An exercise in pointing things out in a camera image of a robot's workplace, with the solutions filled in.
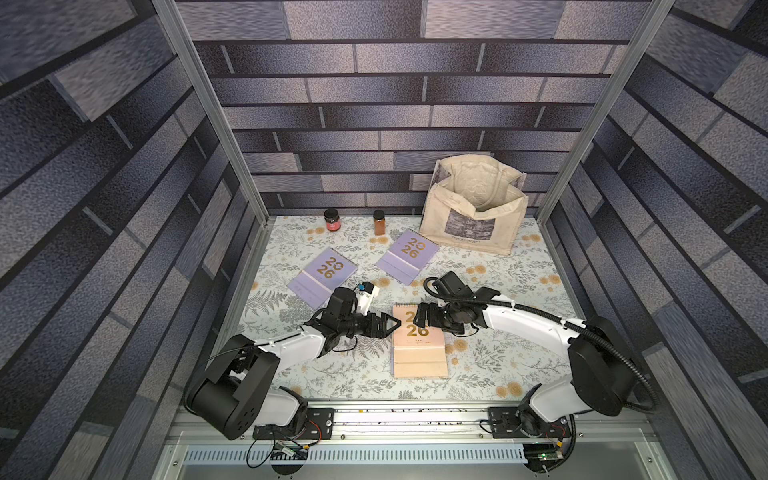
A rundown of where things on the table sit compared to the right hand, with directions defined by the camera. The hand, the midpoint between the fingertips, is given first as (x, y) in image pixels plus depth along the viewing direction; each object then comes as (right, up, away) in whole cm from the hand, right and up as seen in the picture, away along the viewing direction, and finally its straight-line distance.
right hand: (424, 321), depth 86 cm
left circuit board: (-35, -28, -15) cm, 47 cm away
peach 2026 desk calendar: (-2, -8, -3) cm, 9 cm away
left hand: (-10, +1, -3) cm, 10 cm away
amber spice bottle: (-14, +31, +24) cm, 42 cm away
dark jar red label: (-32, +33, +25) cm, 52 cm away
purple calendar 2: (-35, +10, +14) cm, 39 cm away
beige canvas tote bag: (+24, +39, +27) cm, 53 cm away
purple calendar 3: (-3, +19, +20) cm, 28 cm away
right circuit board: (+26, -28, -17) cm, 42 cm away
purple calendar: (-9, -9, -2) cm, 13 cm away
